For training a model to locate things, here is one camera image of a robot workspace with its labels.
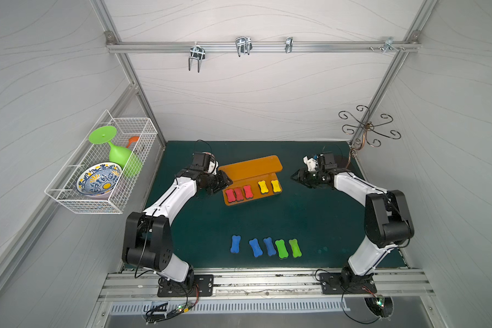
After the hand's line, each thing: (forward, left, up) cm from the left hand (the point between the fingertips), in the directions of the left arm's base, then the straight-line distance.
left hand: (231, 183), depth 86 cm
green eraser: (-23, -22, -12) cm, 34 cm away
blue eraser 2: (-23, -11, -12) cm, 29 cm away
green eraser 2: (-24, -27, -13) cm, 38 cm away
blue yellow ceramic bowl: (-14, +38, +21) cm, 45 cm away
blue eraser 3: (-23, -17, -12) cm, 31 cm away
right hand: (+7, -28, -5) cm, 29 cm away
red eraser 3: (+2, -8, -12) cm, 14 cm away
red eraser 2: (+2, -3, -11) cm, 12 cm away
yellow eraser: (+6, -14, -11) cm, 19 cm away
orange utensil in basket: (+9, +39, +17) cm, 43 cm away
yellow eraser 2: (+6, -21, -11) cm, 24 cm away
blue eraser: (-21, -3, -13) cm, 25 cm away
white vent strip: (-42, -4, -15) cm, 45 cm away
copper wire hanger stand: (+19, -56, +17) cm, 62 cm away
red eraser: (+1, +1, -12) cm, 12 cm away
